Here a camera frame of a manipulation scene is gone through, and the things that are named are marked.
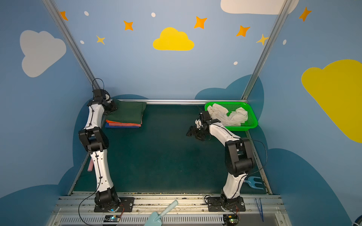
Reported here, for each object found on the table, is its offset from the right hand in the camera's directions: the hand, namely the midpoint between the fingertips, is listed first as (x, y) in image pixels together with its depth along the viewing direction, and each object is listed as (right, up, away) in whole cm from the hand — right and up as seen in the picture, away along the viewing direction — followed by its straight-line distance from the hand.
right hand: (191, 134), depth 93 cm
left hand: (-57, +21, +12) cm, 62 cm away
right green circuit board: (+19, -42, -22) cm, 51 cm away
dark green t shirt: (-50, +16, +18) cm, 56 cm away
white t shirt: (+34, +11, +18) cm, 40 cm away
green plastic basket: (+47, +8, +12) cm, 49 cm away
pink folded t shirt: (-51, +6, +11) cm, 53 cm away
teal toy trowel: (-20, -40, -24) cm, 51 cm away
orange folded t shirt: (-58, +8, +8) cm, 59 cm away
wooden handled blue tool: (+34, -27, -13) cm, 45 cm away
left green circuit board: (-43, -41, -21) cm, 63 cm away
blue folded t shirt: (-62, +6, +9) cm, 63 cm away
